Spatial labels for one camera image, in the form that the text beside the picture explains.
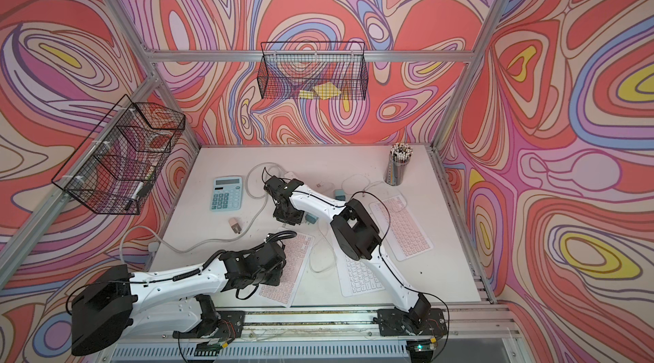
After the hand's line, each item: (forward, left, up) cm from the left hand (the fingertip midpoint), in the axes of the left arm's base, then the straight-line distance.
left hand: (283, 277), depth 82 cm
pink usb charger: (+17, +19, +4) cm, 26 cm away
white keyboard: (0, -25, 0) cm, 25 cm away
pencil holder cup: (+38, -42, +19) cm, 60 cm away
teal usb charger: (+20, -8, +3) cm, 22 cm away
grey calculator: (+32, +26, +3) cm, 41 cm away
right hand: (+18, +1, 0) cm, 18 cm away
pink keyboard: (+9, -4, 0) cm, 10 cm away
